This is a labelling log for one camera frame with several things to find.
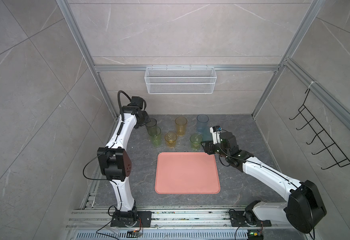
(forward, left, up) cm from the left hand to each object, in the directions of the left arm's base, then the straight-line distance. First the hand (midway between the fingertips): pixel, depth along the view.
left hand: (144, 118), depth 90 cm
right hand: (-16, -35, -3) cm, 39 cm away
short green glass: (-8, -32, -15) cm, 36 cm away
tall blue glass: (+4, -38, -8) cm, 39 cm away
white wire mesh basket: (+26, -23, +10) cm, 36 cm away
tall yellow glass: (+3, -23, -10) cm, 25 cm away
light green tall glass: (-2, -5, -14) cm, 15 cm away
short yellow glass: (-2, -15, -19) cm, 25 cm away
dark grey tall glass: (+3, -4, -8) cm, 9 cm away
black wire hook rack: (-37, -87, +12) cm, 95 cm away
